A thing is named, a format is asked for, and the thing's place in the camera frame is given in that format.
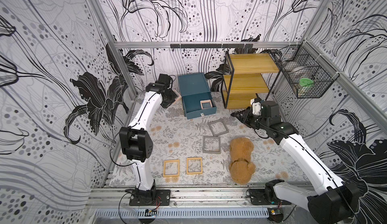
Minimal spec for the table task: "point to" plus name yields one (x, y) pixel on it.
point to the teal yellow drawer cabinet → (197, 101)
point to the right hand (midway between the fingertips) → (237, 114)
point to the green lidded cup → (305, 87)
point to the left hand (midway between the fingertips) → (173, 101)
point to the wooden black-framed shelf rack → (246, 75)
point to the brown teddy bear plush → (240, 167)
